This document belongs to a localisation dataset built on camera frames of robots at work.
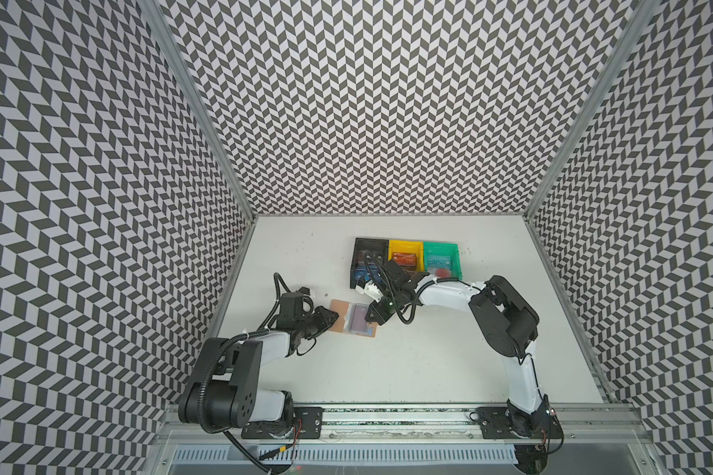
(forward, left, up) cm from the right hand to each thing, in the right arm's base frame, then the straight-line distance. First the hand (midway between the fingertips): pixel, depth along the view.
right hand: (371, 319), depth 91 cm
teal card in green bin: (+20, -24, +2) cm, 31 cm away
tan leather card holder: (0, +6, +1) cm, 6 cm away
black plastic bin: (+23, +1, +1) cm, 23 cm away
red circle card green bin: (+16, -24, +2) cm, 29 cm away
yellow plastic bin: (+26, -13, +4) cm, 29 cm away
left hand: (0, +10, 0) cm, 10 cm away
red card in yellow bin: (+21, -12, +3) cm, 24 cm away
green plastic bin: (+28, -27, 0) cm, 39 cm away
